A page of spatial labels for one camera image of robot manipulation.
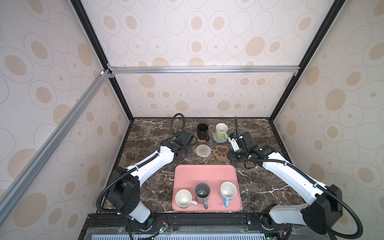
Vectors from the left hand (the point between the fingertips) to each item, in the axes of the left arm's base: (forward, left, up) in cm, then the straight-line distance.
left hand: (192, 150), depth 85 cm
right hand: (-3, -22, +1) cm, 22 cm away
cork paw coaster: (+7, -19, -14) cm, 24 cm away
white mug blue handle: (-19, -20, -11) cm, 29 cm away
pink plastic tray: (-9, +3, -17) cm, 19 cm away
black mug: (-14, +4, +20) cm, 24 cm away
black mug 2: (+19, -7, -8) cm, 22 cm away
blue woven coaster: (+16, -18, -14) cm, 28 cm away
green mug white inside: (+21, -20, -7) cm, 30 cm away
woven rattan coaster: (+16, -6, -14) cm, 23 cm away
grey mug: (-20, -6, -12) cm, 24 cm away
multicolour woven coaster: (+7, -7, -14) cm, 17 cm away
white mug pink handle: (-23, +5, -12) cm, 26 cm away
